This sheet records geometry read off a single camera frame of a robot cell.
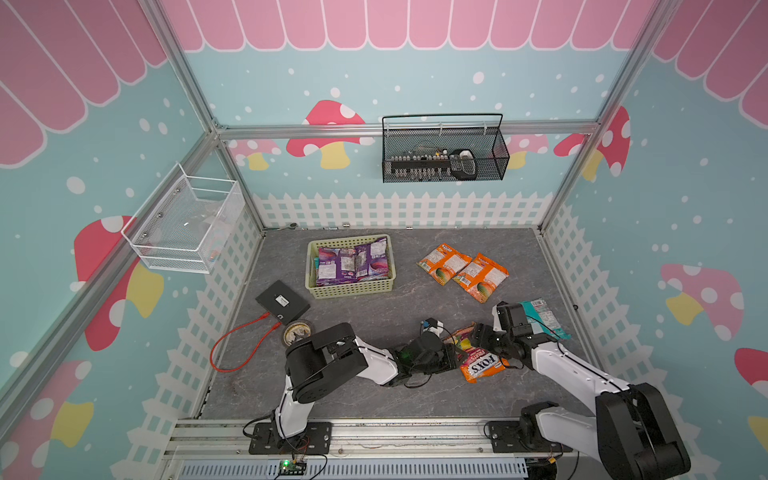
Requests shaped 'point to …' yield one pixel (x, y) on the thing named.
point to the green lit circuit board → (292, 467)
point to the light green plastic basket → (347, 289)
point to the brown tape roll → (296, 330)
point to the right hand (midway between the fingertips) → (477, 336)
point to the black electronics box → (282, 302)
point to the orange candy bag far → (443, 263)
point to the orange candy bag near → (482, 277)
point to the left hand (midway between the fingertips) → (464, 362)
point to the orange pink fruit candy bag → (478, 362)
